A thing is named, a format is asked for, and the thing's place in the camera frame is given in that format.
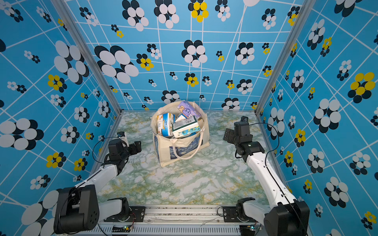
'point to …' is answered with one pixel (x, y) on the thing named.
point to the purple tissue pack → (187, 109)
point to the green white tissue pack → (186, 127)
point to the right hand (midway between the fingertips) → (238, 133)
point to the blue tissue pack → (181, 117)
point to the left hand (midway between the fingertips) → (135, 142)
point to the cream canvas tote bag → (170, 150)
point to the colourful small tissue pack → (165, 124)
